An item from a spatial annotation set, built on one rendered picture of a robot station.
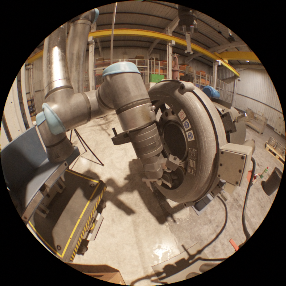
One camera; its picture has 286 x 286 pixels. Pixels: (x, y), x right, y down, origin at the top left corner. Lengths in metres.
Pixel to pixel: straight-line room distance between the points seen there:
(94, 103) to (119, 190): 0.95
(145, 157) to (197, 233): 0.92
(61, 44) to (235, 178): 0.64
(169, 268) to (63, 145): 1.10
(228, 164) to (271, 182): 1.75
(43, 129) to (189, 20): 0.76
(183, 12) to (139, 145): 0.52
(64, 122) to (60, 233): 0.68
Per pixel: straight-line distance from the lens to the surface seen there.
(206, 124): 0.33
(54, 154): 0.59
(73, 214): 0.77
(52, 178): 0.57
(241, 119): 0.40
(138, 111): 0.21
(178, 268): 1.00
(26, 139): 0.65
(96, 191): 0.77
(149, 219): 0.96
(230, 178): 0.35
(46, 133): 0.56
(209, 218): 1.14
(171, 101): 0.42
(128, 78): 0.22
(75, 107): 0.27
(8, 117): 0.71
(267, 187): 2.08
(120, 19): 10.45
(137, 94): 0.21
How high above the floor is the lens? 0.93
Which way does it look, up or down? 32 degrees down
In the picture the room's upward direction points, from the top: straight up
